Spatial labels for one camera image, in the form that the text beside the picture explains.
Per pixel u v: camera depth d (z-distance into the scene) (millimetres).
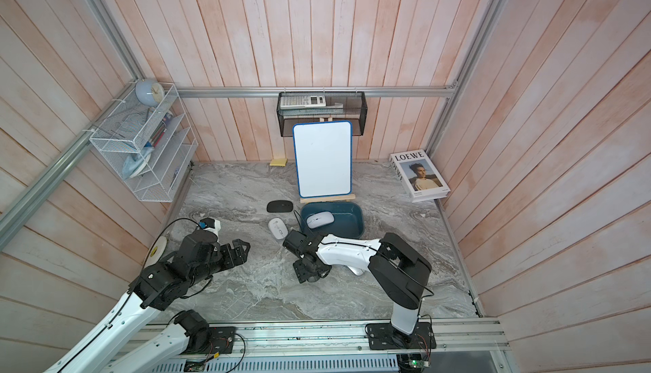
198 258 533
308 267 741
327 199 979
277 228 952
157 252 921
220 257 571
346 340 748
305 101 905
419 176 1103
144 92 798
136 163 794
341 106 905
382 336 730
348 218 1002
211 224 663
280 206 1040
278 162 1194
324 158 900
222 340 730
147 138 780
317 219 981
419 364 696
